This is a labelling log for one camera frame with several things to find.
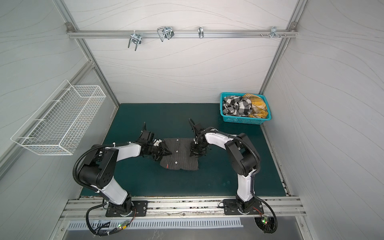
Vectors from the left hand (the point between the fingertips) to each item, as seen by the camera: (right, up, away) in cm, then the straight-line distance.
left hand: (174, 151), depth 91 cm
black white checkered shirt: (+44, +29, +18) cm, 55 cm away
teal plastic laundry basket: (+38, +20, +14) cm, 45 cm away
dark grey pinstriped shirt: (+4, -3, -4) cm, 7 cm away
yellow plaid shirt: (+59, +28, +14) cm, 66 cm away
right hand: (+12, -1, +1) cm, 12 cm away
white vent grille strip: (-9, -30, -20) cm, 37 cm away
